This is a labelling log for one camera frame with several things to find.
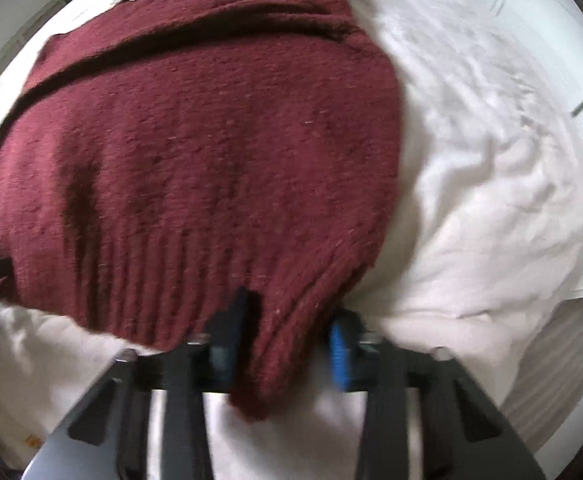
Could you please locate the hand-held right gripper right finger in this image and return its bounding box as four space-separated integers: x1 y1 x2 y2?
329 309 505 480

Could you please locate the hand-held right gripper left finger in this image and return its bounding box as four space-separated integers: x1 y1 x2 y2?
66 287 262 480

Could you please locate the grey striped rug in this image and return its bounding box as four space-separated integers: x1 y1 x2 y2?
501 295 583 461

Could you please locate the bed with white sheet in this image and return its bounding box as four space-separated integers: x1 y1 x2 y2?
0 0 583 480

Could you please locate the dark red knitted sweater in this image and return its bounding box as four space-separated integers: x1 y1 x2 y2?
0 0 405 423

